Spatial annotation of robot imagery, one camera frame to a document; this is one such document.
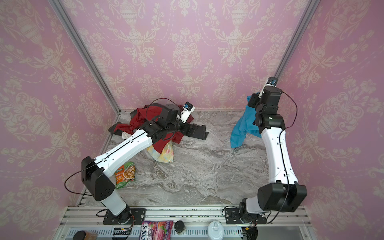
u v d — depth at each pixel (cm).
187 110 66
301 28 75
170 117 59
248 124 78
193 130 69
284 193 39
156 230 68
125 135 99
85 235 62
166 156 92
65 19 73
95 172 43
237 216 73
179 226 63
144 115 99
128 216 69
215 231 67
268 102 51
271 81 59
